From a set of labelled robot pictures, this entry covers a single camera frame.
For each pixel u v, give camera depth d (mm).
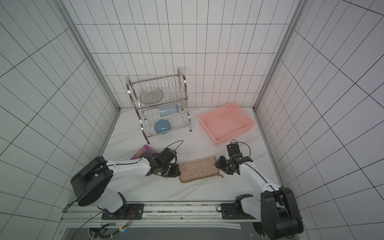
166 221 712
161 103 847
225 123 1074
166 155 697
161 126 1021
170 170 742
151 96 897
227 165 759
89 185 441
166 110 1102
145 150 899
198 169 872
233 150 681
